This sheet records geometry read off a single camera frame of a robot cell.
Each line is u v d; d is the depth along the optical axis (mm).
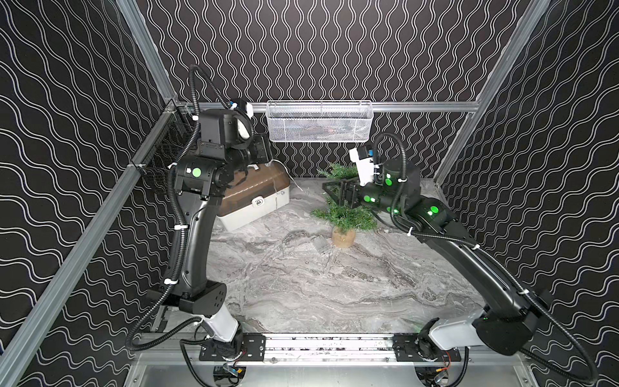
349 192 548
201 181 400
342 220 766
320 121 1260
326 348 762
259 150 543
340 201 566
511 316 398
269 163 557
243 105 529
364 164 547
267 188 1079
